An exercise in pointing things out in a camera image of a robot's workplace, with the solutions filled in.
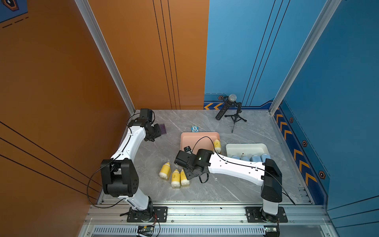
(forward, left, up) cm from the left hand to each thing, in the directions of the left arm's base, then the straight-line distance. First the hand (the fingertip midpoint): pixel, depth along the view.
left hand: (158, 131), depth 89 cm
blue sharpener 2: (-13, -58, -8) cm, 60 cm away
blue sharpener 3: (-12, -47, -8) cm, 49 cm away
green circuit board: (-48, +2, -18) cm, 51 cm away
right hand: (-23, -21, -3) cm, 31 cm away
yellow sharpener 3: (-27, -17, -7) cm, 32 cm away
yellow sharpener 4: (-6, -36, -6) cm, 37 cm away
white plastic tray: (-4, -58, -13) cm, 60 cm away
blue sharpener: (-11, -64, -8) cm, 65 cm away
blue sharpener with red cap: (-13, -52, -8) cm, 54 cm away
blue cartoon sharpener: (+12, -22, -13) cm, 28 cm away
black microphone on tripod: (+18, -44, +9) cm, 48 cm away
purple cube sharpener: (+11, +1, -12) cm, 16 cm away
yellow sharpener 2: (-26, -12, -8) cm, 29 cm away
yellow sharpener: (-22, -6, -8) cm, 24 cm away
